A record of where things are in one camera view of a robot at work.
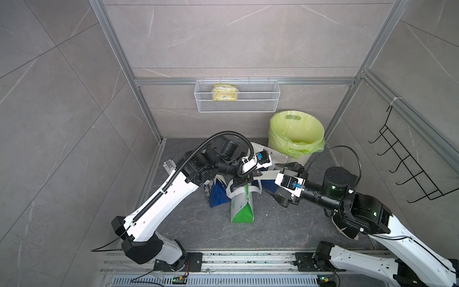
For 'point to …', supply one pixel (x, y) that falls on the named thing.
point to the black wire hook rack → (428, 188)
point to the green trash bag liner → (296, 134)
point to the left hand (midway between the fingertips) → (260, 169)
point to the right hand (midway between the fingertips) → (275, 174)
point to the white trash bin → (303, 160)
